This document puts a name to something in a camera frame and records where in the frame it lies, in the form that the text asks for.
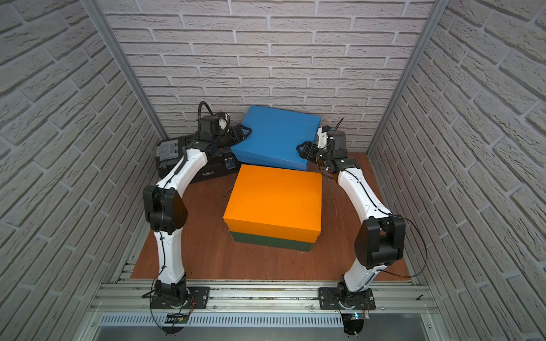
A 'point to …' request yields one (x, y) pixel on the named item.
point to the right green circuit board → (348, 316)
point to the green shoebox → (271, 242)
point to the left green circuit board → (177, 318)
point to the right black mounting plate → (336, 298)
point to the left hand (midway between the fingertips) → (253, 129)
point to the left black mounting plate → (197, 298)
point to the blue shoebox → (275, 135)
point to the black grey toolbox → (169, 152)
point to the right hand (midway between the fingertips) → (305, 149)
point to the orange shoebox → (276, 202)
